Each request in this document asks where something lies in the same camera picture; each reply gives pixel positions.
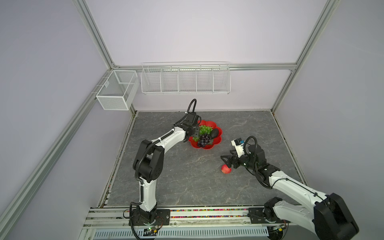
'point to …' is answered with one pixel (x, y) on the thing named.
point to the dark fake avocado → (214, 133)
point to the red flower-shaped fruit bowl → (215, 141)
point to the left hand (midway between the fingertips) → (195, 131)
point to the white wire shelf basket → (186, 78)
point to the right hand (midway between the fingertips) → (226, 154)
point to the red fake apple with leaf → (225, 169)
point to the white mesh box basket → (119, 90)
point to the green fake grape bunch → (203, 130)
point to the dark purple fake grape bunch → (204, 139)
